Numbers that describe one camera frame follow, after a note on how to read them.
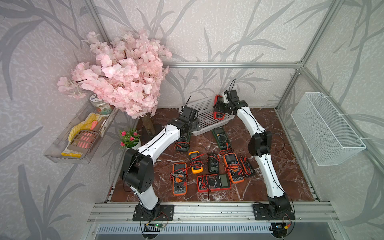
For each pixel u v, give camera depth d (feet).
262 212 2.40
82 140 1.98
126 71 1.68
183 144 3.16
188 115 2.19
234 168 2.77
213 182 2.64
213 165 2.83
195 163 2.83
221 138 3.27
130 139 2.84
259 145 2.26
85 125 2.20
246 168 2.78
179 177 2.65
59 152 1.89
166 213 2.39
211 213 2.48
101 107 2.31
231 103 2.78
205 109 3.90
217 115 3.34
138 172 1.48
